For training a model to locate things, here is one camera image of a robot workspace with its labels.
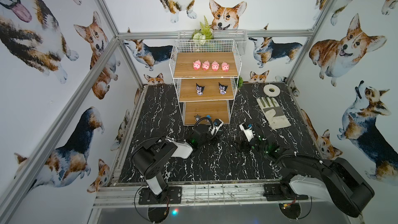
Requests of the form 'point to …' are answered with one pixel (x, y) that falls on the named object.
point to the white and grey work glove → (273, 112)
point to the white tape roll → (273, 94)
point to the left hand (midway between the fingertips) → (223, 128)
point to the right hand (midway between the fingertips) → (235, 137)
